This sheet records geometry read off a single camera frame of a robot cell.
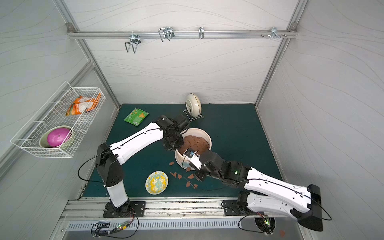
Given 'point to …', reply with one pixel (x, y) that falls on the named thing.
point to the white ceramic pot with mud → (194, 138)
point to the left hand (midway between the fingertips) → (181, 149)
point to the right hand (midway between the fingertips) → (191, 161)
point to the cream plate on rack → (193, 105)
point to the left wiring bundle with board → (122, 230)
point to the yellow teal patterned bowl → (156, 182)
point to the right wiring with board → (267, 221)
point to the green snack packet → (136, 117)
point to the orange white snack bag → (82, 104)
